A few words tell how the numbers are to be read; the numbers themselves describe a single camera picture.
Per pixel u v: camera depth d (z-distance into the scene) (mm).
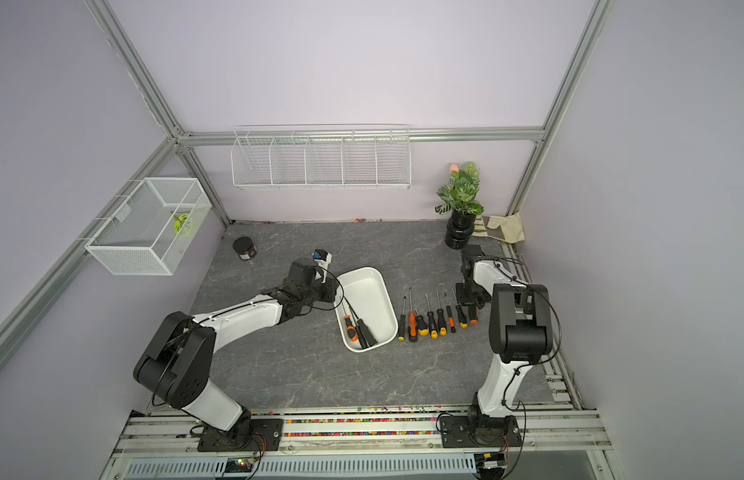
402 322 929
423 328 890
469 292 835
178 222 807
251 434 720
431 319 935
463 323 913
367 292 938
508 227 1192
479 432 676
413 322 918
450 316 938
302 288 710
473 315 916
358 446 732
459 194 913
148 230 821
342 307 936
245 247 1078
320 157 1015
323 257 826
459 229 1064
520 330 508
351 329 890
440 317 936
